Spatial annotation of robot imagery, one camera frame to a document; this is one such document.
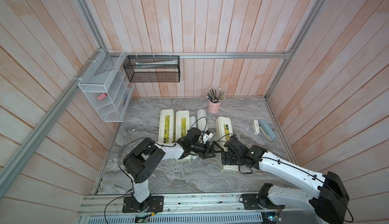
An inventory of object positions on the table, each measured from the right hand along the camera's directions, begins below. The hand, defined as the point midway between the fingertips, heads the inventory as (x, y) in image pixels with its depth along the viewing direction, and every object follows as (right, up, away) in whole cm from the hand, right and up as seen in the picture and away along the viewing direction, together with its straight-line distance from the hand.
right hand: (227, 157), depth 83 cm
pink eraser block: (-70, +34, 0) cm, 78 cm away
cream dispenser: (-26, +16, +10) cm, 32 cm away
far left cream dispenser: (-36, +15, +10) cm, 40 cm away
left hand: (-5, +2, -2) cm, 6 cm away
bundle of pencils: (-3, +36, +25) cm, 44 cm away
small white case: (+23, +15, +17) cm, 33 cm away
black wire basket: (-47, +56, +21) cm, 76 cm away
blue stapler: (+29, +14, +13) cm, 34 cm away
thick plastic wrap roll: (-13, +19, +24) cm, 33 cm away
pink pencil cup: (-4, +29, +26) cm, 39 cm away
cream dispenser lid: (0, +12, +7) cm, 14 cm away
